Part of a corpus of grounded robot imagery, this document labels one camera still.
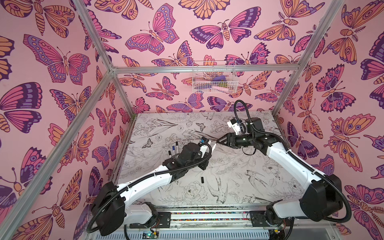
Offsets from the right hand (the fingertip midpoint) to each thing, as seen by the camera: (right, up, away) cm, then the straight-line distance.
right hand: (220, 140), depth 76 cm
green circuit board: (-35, -46, -4) cm, 58 cm away
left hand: (-4, -7, 0) cm, 8 cm away
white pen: (-4, -4, 0) cm, 5 cm away
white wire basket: (0, +39, +19) cm, 43 cm away
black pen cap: (-26, -4, +26) cm, 37 cm away
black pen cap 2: (-8, -24, +11) cm, 28 cm away
